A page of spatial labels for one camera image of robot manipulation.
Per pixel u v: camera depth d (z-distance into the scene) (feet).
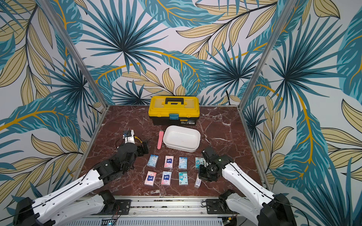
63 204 1.44
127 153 1.78
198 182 2.56
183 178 2.67
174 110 3.12
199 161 2.88
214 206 2.41
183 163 2.84
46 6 2.20
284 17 2.36
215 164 1.86
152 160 2.88
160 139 3.27
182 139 3.35
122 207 2.41
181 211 2.40
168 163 2.86
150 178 2.63
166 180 2.63
